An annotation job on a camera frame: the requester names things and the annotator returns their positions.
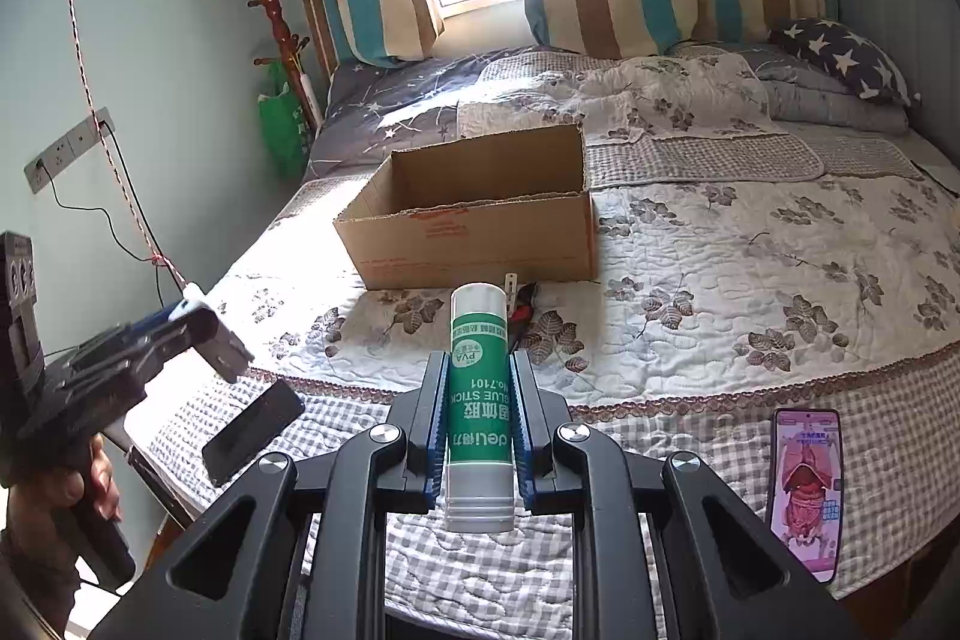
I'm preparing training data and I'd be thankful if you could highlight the white slender hanging object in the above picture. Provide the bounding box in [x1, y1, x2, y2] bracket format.
[296, 62, 325, 127]

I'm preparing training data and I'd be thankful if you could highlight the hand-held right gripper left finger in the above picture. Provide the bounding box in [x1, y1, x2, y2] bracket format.
[90, 350, 451, 640]

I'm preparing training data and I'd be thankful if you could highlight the navy star pillow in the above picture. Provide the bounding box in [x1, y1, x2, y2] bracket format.
[769, 16, 920, 109]

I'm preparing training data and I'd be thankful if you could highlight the grey padded headboard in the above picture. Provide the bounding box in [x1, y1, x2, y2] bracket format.
[832, 0, 960, 161]

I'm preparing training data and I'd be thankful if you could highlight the folded floral quilt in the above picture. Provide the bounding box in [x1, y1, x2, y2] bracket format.
[457, 44, 773, 146]

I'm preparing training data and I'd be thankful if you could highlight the red black handled tool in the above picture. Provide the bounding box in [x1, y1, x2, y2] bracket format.
[512, 282, 539, 356]

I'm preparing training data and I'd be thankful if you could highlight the small checked pillow mat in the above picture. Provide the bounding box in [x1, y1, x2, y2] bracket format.
[802, 134, 923, 180]

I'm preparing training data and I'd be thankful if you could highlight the person's left hand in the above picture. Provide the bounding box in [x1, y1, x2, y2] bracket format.
[11, 434, 122, 525]

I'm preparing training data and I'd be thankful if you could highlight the folded grey blanket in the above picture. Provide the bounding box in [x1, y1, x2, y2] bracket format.
[754, 62, 912, 135]

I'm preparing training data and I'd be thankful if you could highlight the smartphone with lit screen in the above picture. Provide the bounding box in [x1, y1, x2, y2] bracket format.
[765, 406, 850, 586]

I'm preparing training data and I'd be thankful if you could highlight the red braided cord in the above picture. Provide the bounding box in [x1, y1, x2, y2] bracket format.
[66, 0, 196, 296]

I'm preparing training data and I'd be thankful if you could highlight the black flat rectangular device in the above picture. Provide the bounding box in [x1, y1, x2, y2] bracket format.
[201, 379, 306, 488]

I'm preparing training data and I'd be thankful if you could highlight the person's left forearm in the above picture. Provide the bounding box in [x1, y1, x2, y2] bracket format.
[0, 512, 83, 640]

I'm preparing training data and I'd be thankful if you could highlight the green bag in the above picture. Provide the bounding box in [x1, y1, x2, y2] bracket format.
[259, 59, 312, 180]

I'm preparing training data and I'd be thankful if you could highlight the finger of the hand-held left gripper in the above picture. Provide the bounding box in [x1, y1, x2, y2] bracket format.
[154, 308, 257, 386]
[131, 301, 200, 341]

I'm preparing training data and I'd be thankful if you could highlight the large checked pillow mat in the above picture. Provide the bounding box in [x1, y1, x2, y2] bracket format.
[585, 134, 822, 191]

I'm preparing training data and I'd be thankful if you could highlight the wall socket panel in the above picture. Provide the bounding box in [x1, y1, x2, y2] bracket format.
[24, 107, 115, 195]

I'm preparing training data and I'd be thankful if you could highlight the green white glue stick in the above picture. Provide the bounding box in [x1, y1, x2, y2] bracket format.
[442, 282, 518, 532]

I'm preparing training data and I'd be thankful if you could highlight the brown cardboard box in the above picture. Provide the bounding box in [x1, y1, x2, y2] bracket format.
[332, 121, 601, 292]

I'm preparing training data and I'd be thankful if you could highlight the black power cable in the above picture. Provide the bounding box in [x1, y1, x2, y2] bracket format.
[52, 119, 188, 311]

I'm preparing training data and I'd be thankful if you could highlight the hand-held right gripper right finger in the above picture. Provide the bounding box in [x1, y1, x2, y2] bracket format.
[512, 350, 863, 640]

